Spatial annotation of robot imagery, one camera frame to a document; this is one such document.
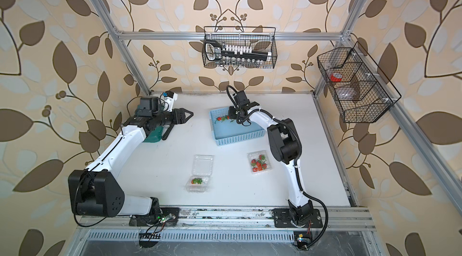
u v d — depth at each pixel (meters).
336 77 0.81
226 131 1.00
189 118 0.79
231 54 0.86
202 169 0.87
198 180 0.83
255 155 0.91
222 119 1.05
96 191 0.41
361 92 0.78
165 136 0.99
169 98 0.74
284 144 0.58
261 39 0.91
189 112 0.79
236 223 0.74
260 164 0.89
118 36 0.93
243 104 0.81
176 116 0.72
